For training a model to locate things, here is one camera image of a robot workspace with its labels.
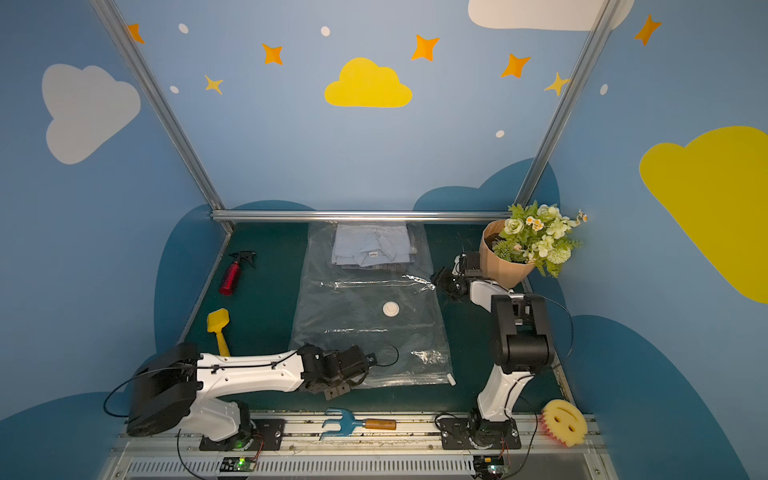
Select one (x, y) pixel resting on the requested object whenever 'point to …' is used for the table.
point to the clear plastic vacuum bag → (368, 285)
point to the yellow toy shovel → (216, 321)
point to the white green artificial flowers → (538, 236)
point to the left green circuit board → (237, 464)
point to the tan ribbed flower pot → (505, 273)
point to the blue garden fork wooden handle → (348, 423)
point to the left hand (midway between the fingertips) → (347, 373)
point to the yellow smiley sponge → (564, 421)
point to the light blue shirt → (365, 243)
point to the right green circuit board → (489, 466)
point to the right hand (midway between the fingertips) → (441, 277)
